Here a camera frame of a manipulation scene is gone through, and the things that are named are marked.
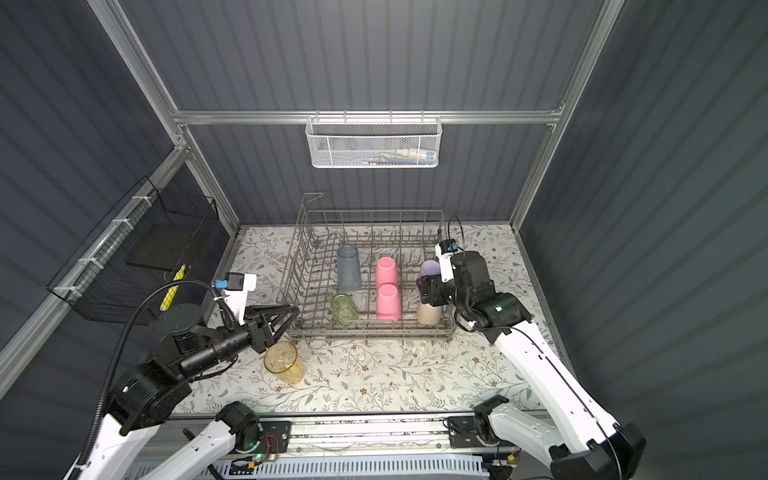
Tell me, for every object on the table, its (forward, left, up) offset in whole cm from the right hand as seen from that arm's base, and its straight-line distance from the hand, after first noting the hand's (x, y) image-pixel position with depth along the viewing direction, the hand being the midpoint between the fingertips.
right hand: (434, 281), depth 74 cm
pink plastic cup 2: (+12, +13, -12) cm, 21 cm away
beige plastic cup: (-2, +1, -14) cm, 14 cm away
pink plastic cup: (+1, +12, -14) cm, 18 cm away
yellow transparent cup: (-16, +38, -11) cm, 43 cm away
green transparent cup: (0, +25, -16) cm, 30 cm away
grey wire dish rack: (+14, +39, -20) cm, 46 cm away
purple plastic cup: (+10, 0, -8) cm, 13 cm away
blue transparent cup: (+13, +25, -14) cm, 32 cm away
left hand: (-13, +30, +10) cm, 34 cm away
